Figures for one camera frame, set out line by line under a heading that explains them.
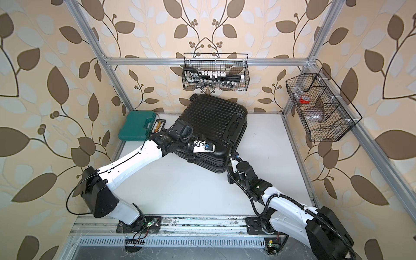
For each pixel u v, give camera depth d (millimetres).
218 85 912
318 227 409
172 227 751
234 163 737
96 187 409
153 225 737
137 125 1109
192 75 839
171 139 576
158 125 1116
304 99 810
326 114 735
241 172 636
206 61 903
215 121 889
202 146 644
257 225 734
